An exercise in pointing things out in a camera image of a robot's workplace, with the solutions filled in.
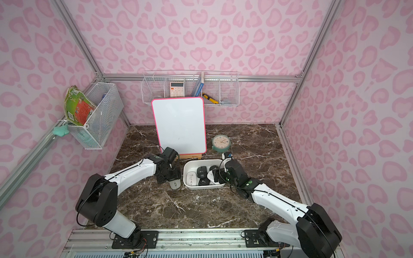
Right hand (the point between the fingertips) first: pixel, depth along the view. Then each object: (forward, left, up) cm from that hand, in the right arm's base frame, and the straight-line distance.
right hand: (218, 169), depth 83 cm
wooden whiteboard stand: (+12, +12, -7) cm, 19 cm away
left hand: (0, +24, -7) cm, 25 cm away
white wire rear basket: (+47, 0, +17) cm, 50 cm away
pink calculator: (+41, +24, +20) cm, 52 cm away
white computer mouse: (0, +4, -7) cm, 8 cm away
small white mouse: (-1, +15, -9) cm, 18 cm away
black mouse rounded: (+7, +3, -10) cm, 12 cm away
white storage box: (+7, +16, -8) cm, 19 cm away
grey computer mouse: (-5, +24, -9) cm, 26 cm away
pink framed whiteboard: (+22, +21, +11) cm, 32 cm away
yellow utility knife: (+40, +5, +15) cm, 43 cm away
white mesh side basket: (+5, +55, +22) cm, 60 cm away
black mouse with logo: (+2, +9, -7) cm, 12 cm away
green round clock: (+24, -2, -10) cm, 26 cm away
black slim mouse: (-3, +8, -8) cm, 12 cm away
